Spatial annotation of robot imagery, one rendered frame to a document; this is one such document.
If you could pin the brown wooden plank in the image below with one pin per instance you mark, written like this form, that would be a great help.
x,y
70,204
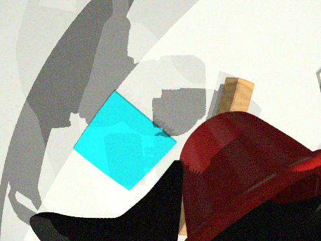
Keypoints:
x,y
236,95

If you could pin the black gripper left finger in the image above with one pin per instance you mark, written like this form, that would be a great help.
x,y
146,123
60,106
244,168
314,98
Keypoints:
x,y
155,217

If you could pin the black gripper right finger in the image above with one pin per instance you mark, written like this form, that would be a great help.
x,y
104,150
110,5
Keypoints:
x,y
273,221

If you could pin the dark red cup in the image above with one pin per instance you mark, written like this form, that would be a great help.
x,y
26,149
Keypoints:
x,y
235,161

